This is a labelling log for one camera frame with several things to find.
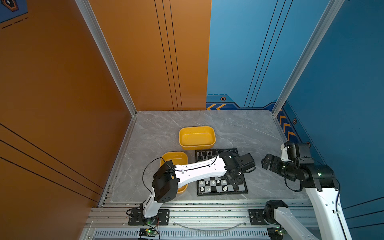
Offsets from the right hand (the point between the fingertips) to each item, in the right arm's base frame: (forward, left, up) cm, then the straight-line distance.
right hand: (268, 164), depth 69 cm
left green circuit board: (-24, +57, -22) cm, 66 cm away
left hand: (-3, +14, -10) cm, 18 cm away
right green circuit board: (-24, -4, -23) cm, 34 cm away
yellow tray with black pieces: (+31, +32, -22) cm, 49 cm away
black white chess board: (-3, +23, -20) cm, 30 cm away
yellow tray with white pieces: (+14, +45, -20) cm, 52 cm away
